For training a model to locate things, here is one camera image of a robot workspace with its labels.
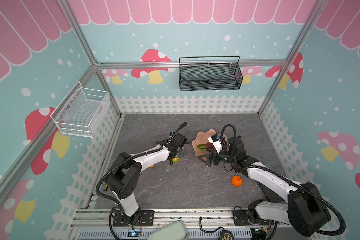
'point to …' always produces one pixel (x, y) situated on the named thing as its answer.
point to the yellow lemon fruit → (176, 159)
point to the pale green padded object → (173, 230)
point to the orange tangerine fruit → (237, 181)
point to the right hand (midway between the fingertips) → (202, 152)
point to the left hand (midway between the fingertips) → (174, 153)
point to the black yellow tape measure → (226, 235)
